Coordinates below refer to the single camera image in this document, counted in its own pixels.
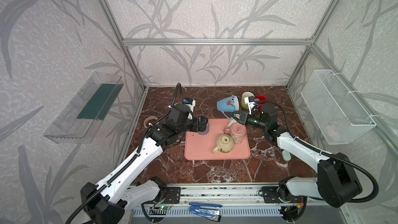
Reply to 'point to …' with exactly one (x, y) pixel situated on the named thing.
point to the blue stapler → (210, 211)
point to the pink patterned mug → (237, 131)
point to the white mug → (231, 121)
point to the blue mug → (227, 104)
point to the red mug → (260, 97)
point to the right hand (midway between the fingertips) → (231, 110)
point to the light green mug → (246, 94)
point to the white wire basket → (339, 117)
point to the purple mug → (207, 130)
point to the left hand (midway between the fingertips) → (202, 115)
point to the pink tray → (198, 146)
